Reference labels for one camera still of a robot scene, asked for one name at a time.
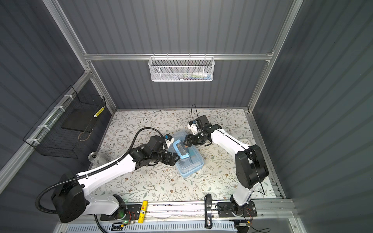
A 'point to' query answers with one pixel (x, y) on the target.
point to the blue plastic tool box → (191, 158)
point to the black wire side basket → (69, 121)
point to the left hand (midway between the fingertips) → (174, 155)
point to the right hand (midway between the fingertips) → (189, 143)
